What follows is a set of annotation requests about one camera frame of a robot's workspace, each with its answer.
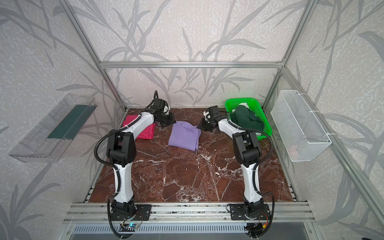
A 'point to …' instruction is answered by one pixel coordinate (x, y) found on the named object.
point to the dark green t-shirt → (243, 117)
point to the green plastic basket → (231, 103)
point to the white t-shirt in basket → (244, 104)
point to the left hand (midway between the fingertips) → (178, 116)
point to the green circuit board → (127, 227)
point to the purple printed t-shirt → (185, 135)
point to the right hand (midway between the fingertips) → (197, 122)
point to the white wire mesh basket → (301, 134)
